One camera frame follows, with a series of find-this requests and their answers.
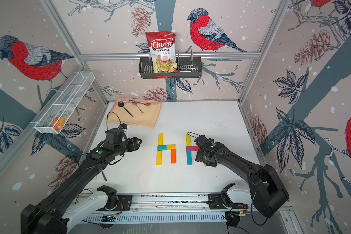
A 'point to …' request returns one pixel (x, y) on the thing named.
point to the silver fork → (135, 103)
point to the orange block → (173, 156)
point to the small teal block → (162, 147)
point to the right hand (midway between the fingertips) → (202, 158)
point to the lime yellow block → (188, 141)
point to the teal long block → (189, 157)
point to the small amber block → (169, 147)
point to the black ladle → (121, 104)
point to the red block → (197, 148)
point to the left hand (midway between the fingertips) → (140, 138)
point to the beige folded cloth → (149, 119)
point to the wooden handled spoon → (146, 104)
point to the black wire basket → (187, 67)
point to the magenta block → (191, 148)
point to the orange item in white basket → (58, 123)
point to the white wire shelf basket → (61, 107)
